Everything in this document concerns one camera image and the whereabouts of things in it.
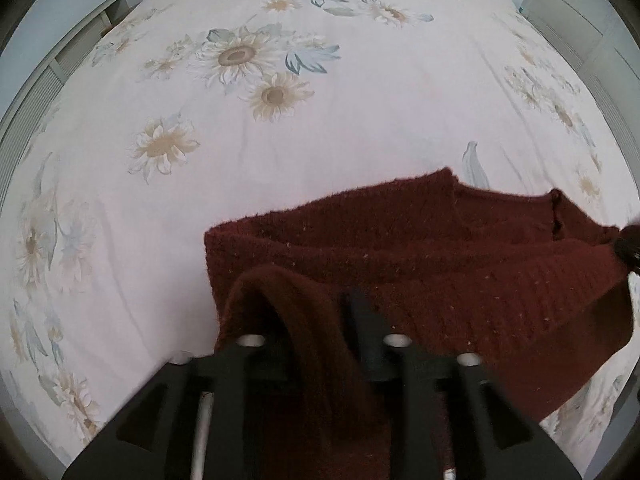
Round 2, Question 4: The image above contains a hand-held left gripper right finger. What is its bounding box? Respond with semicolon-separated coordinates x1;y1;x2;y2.
345;287;583;480

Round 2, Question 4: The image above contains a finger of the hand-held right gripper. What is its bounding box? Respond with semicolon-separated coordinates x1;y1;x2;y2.
611;224;640;273

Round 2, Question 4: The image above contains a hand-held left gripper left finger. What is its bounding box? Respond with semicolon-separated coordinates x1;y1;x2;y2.
62;332;303;480

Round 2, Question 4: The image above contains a dark red knit sweater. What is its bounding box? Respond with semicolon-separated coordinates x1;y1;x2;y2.
202;167;636;480

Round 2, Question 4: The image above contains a white wardrobe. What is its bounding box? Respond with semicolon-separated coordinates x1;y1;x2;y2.
520;0;640;171

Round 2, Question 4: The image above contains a floral bedspread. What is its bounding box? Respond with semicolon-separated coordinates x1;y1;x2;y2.
0;0;638;471

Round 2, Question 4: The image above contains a white louvered cabinet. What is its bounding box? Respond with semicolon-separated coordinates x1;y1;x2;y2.
0;0;128;196

